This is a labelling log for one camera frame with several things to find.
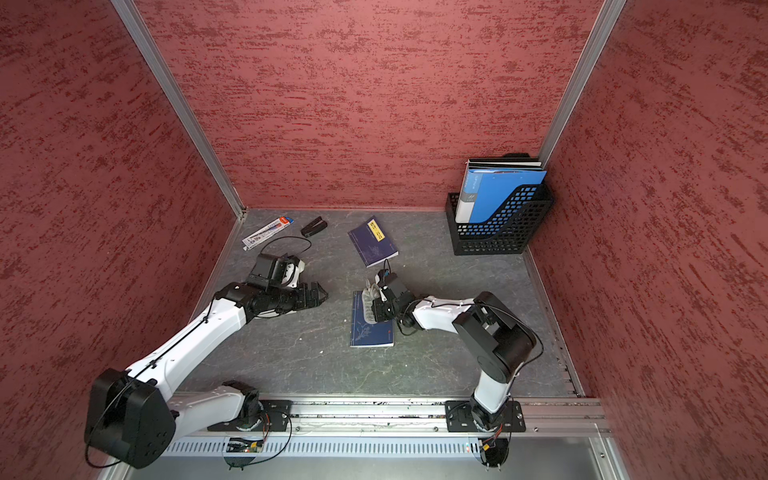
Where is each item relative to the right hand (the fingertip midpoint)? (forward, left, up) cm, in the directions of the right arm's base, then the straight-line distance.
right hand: (376, 315), depth 92 cm
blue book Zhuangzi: (-7, +3, +1) cm, 8 cm away
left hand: (-2, +17, +12) cm, 21 cm away
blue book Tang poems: (+29, +2, +1) cm, 29 cm away
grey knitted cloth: (+4, +2, +7) cm, 8 cm away
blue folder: (+31, -36, +23) cm, 53 cm away
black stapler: (+36, +25, +2) cm, 44 cm away
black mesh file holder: (+23, -45, +12) cm, 52 cm away
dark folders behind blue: (+43, -51, +26) cm, 71 cm away
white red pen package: (+35, +44, +2) cm, 56 cm away
